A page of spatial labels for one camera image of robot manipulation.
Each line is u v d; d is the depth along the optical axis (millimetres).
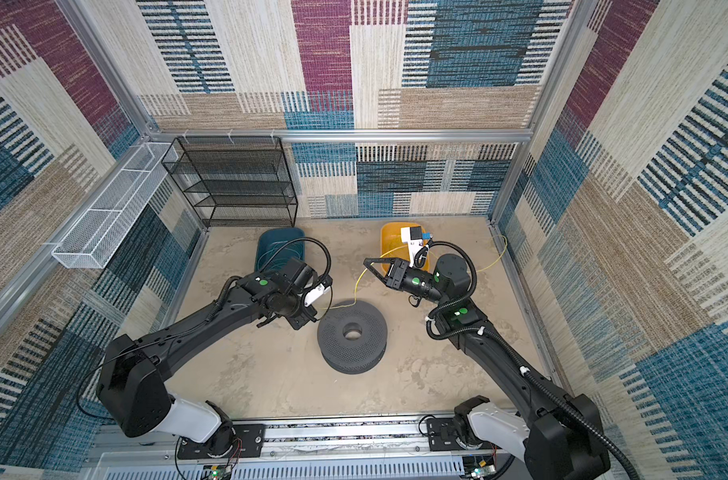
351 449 729
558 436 392
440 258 568
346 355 814
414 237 650
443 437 729
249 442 733
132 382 413
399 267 616
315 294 738
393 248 1112
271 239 1099
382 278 654
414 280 624
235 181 1108
